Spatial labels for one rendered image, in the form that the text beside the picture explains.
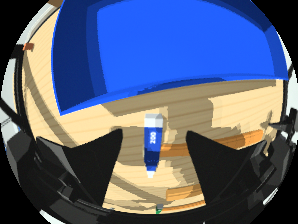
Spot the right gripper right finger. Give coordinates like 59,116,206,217
186,130,267,205

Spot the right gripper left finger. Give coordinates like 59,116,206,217
36,128,123,207

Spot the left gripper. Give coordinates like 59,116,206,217
269,107,298,157

